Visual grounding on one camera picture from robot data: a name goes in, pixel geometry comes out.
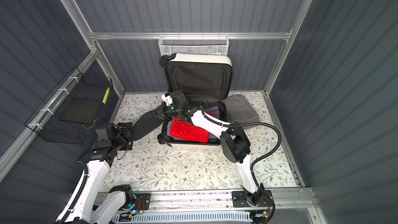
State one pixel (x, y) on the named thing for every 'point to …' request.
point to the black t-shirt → (146, 123)
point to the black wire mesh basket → (75, 106)
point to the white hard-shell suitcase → (205, 79)
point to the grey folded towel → (239, 110)
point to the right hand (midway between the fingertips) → (151, 115)
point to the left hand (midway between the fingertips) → (132, 128)
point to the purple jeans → (213, 110)
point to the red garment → (181, 129)
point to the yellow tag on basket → (105, 97)
